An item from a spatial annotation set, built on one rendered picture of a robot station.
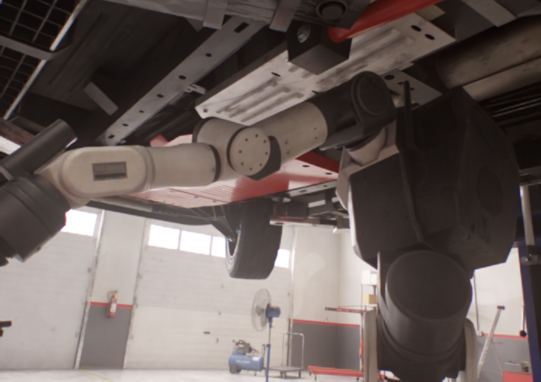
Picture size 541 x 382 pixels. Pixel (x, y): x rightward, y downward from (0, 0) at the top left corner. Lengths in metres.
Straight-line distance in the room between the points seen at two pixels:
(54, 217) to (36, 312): 9.53
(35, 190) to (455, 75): 1.28
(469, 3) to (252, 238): 2.09
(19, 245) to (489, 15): 0.98
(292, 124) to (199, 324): 10.68
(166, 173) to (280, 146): 0.21
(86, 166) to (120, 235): 9.96
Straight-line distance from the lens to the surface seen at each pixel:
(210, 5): 0.80
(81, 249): 10.38
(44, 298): 10.19
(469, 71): 1.60
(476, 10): 1.15
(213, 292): 11.60
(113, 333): 10.55
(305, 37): 0.98
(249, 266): 3.02
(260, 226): 2.90
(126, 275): 10.60
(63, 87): 2.08
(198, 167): 0.74
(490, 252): 0.95
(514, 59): 1.56
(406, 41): 1.15
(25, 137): 1.75
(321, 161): 1.95
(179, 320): 11.20
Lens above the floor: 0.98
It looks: 18 degrees up
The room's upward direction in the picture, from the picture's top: 4 degrees clockwise
